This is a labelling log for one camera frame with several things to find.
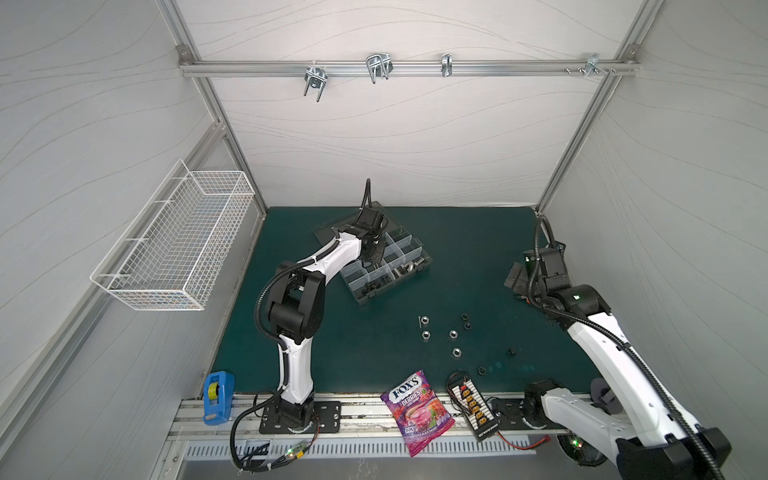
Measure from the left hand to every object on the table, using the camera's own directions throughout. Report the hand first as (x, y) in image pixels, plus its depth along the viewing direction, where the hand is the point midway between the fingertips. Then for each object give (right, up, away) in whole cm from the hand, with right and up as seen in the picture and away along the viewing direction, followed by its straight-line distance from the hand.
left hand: (376, 247), depth 98 cm
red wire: (+43, -45, -27) cm, 68 cm away
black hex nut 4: (+30, -33, -18) cm, 48 cm away
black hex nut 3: (+39, -29, -15) cm, 51 cm away
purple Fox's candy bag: (+12, -40, -25) cm, 49 cm away
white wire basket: (-47, 0, -29) cm, 55 cm away
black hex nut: (+28, -21, -7) cm, 36 cm away
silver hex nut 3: (+23, -25, -11) cm, 36 cm away
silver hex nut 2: (+15, -25, -11) cm, 32 cm away
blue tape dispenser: (-38, -36, -25) cm, 58 cm away
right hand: (+43, -5, -21) cm, 49 cm away
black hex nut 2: (+28, -23, -9) cm, 38 cm away
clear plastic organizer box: (+10, -3, +3) cm, 11 cm away
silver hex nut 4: (+24, -29, -14) cm, 40 cm away
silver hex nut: (+16, -22, -7) cm, 28 cm away
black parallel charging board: (+26, -39, -25) cm, 53 cm away
